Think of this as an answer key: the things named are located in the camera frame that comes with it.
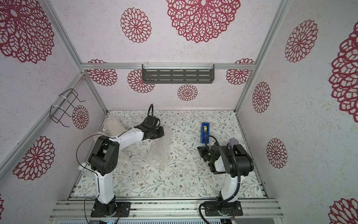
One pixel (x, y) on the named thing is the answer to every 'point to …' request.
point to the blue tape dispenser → (204, 132)
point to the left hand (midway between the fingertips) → (165, 133)
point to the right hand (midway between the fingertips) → (196, 145)
